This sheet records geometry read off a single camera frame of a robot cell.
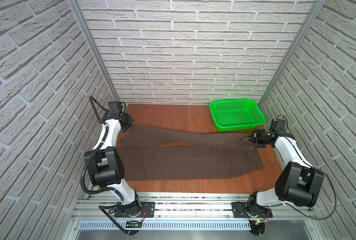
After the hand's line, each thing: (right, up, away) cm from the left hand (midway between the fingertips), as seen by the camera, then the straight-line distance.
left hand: (130, 119), depth 89 cm
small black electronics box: (+7, -53, -17) cm, 56 cm away
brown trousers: (+9, -22, +5) cm, 24 cm away
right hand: (+72, -8, -2) cm, 73 cm away
